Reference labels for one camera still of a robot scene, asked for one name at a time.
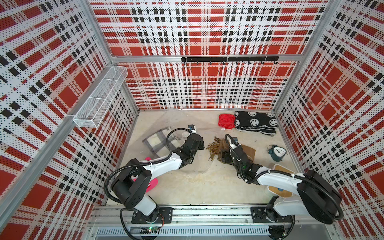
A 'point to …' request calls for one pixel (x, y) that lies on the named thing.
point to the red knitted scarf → (226, 121)
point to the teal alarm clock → (276, 152)
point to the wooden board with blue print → (278, 192)
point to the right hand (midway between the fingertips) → (229, 147)
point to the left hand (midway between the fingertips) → (201, 136)
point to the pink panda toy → (153, 182)
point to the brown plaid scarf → (220, 145)
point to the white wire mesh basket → (91, 111)
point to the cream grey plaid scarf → (157, 143)
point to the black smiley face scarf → (263, 122)
